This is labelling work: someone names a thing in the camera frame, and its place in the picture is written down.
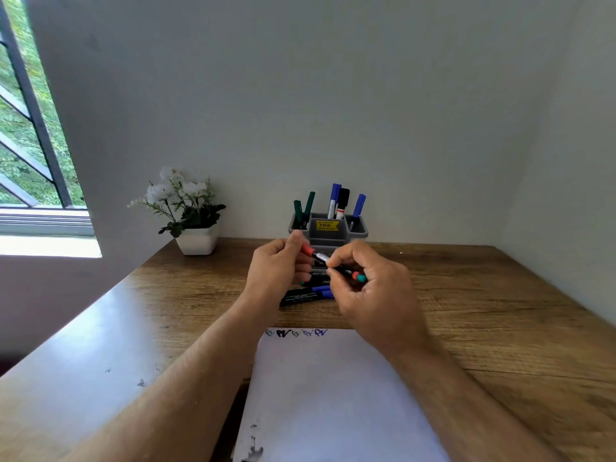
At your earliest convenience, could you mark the person's left hand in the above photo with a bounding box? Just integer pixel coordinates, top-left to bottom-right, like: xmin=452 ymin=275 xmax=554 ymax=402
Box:
xmin=243 ymin=230 xmax=316 ymax=316

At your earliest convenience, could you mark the person's right hand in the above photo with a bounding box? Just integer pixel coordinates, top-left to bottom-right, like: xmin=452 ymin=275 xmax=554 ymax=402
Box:
xmin=325 ymin=239 xmax=429 ymax=361

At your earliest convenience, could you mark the pile of assorted markers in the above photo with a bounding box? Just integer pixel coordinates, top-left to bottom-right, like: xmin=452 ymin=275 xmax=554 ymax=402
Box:
xmin=278 ymin=273 xmax=336 ymax=307

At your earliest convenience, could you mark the red capped black marker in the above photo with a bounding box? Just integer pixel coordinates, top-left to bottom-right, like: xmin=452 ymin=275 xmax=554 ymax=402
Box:
xmin=300 ymin=244 xmax=369 ymax=284

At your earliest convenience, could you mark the blue capped white label marker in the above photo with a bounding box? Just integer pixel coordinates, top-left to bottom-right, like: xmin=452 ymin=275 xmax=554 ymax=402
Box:
xmin=327 ymin=183 xmax=343 ymax=220

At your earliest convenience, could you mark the blue capped black marker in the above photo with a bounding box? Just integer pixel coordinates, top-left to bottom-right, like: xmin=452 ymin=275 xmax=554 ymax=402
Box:
xmin=350 ymin=193 xmax=368 ymax=232

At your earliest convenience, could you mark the white paper sheet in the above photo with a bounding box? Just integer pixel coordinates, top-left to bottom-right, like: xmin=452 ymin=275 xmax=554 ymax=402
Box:
xmin=232 ymin=327 xmax=451 ymax=462

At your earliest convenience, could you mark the person's right forearm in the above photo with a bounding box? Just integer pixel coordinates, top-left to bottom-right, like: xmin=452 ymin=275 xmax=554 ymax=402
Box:
xmin=387 ymin=334 xmax=564 ymax=462

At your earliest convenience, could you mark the person's left forearm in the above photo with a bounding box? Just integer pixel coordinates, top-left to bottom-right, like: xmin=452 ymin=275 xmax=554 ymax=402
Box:
xmin=62 ymin=295 xmax=285 ymax=462

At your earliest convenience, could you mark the grey white desk organizer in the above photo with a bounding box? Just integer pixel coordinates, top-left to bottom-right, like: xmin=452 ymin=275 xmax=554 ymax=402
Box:
xmin=288 ymin=212 xmax=370 ymax=270

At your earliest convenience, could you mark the white square flower pot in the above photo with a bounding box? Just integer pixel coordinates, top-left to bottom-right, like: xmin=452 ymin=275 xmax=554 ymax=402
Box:
xmin=175 ymin=225 xmax=220 ymax=257

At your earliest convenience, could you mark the artificial white flower plant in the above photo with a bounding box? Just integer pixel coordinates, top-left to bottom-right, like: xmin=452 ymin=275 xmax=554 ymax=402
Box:
xmin=127 ymin=167 xmax=227 ymax=238

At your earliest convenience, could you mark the window with dark bars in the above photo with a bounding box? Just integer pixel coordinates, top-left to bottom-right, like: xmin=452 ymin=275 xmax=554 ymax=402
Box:
xmin=0 ymin=0 xmax=95 ymax=236

